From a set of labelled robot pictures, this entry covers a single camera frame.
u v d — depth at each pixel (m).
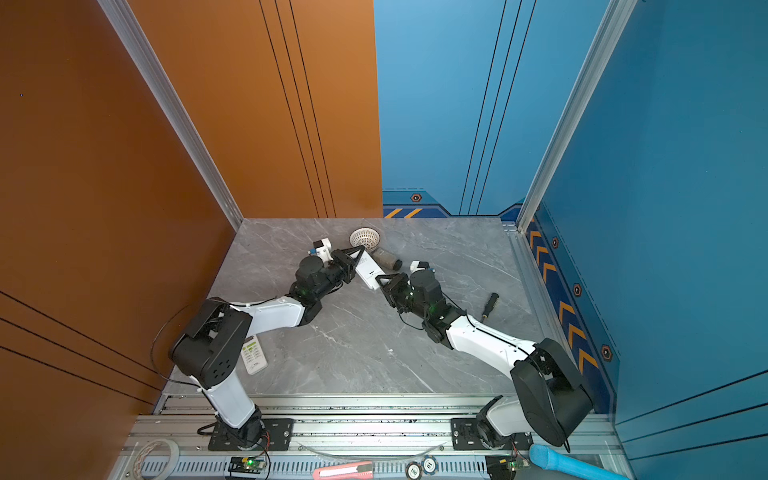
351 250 0.84
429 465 0.70
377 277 0.80
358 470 0.69
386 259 1.05
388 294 0.74
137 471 0.69
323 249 0.83
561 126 0.91
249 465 0.71
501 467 0.70
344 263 0.78
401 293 0.71
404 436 0.75
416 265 0.79
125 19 0.70
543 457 0.68
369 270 0.82
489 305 0.96
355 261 0.81
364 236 1.12
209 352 0.48
